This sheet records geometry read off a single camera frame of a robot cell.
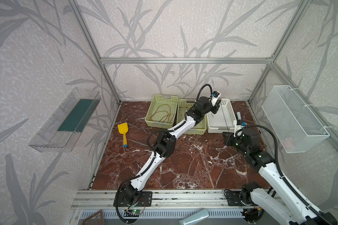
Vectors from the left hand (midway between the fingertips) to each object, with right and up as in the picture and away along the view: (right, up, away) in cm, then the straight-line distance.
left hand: (222, 96), depth 92 cm
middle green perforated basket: (-25, -5, +24) cm, 35 cm away
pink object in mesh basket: (+28, -27, -19) cm, 44 cm away
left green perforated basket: (-42, -11, +23) cm, 49 cm away
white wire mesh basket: (+25, -18, -28) cm, 42 cm away
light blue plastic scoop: (+1, -15, -23) cm, 27 cm away
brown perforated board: (-70, -64, -23) cm, 97 cm away
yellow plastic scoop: (-70, -23, +10) cm, 74 cm away
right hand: (-4, -20, -12) cm, 24 cm away
